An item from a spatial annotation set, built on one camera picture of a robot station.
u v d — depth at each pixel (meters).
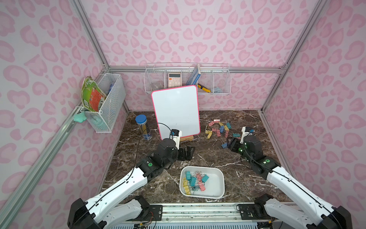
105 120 0.73
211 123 1.10
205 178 0.83
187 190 0.78
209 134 1.03
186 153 0.65
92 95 0.73
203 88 0.97
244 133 0.70
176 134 0.64
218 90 0.98
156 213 0.72
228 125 1.09
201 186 0.80
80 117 0.63
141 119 0.90
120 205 0.57
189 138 0.98
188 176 0.82
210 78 1.02
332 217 0.39
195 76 0.87
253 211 0.72
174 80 0.94
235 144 0.69
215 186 0.83
